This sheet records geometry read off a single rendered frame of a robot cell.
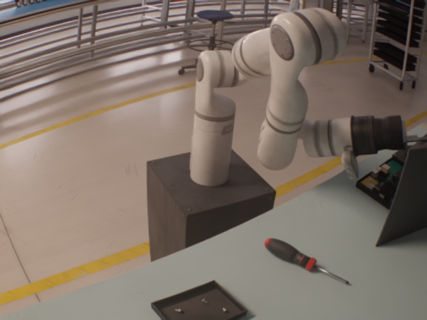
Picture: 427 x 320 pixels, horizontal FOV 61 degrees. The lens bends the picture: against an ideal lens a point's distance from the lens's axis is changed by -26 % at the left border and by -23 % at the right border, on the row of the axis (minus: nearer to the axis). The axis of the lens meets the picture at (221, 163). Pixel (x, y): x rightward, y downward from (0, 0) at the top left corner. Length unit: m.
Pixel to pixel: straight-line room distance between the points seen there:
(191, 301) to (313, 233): 0.27
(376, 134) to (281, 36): 0.29
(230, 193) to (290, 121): 0.38
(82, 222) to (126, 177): 0.52
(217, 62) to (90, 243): 1.43
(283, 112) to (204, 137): 0.34
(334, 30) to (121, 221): 1.89
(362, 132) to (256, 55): 0.23
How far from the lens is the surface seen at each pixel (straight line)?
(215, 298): 0.64
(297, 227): 0.79
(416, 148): 0.70
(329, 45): 0.62
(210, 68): 0.98
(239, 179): 1.16
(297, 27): 0.60
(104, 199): 2.49
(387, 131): 0.80
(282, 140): 0.82
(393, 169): 1.03
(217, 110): 1.02
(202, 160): 1.09
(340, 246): 0.77
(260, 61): 0.78
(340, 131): 0.82
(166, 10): 5.66
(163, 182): 1.13
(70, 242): 2.23
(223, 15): 3.89
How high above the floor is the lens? 1.48
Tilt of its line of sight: 32 degrees down
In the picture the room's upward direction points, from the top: 6 degrees clockwise
